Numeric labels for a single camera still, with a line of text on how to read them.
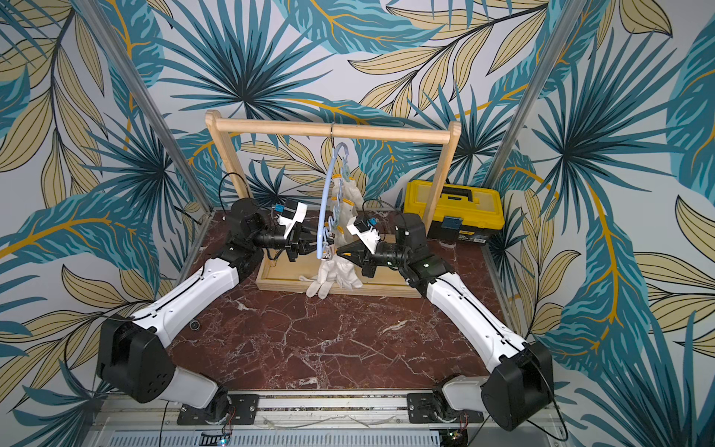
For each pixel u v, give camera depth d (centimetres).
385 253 62
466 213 98
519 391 40
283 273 100
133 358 41
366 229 59
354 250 65
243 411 74
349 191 90
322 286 92
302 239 61
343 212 90
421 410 73
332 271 77
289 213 56
